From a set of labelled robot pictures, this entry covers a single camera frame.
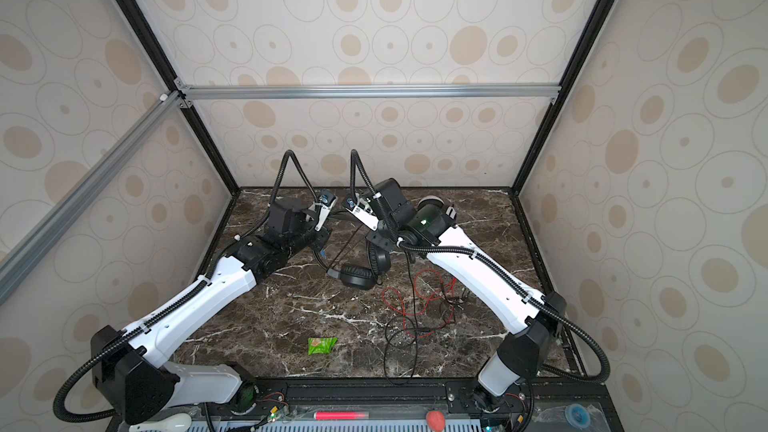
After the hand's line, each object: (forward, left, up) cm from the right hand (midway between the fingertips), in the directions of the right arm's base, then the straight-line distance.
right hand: (381, 218), depth 74 cm
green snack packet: (-22, +17, -26) cm, 38 cm away
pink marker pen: (-38, +9, -27) cm, 48 cm away
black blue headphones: (-12, +6, -7) cm, 16 cm away
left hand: (+2, +13, -1) cm, 13 cm away
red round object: (-40, -12, -26) cm, 49 cm away
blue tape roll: (-38, -46, -29) cm, 67 cm away
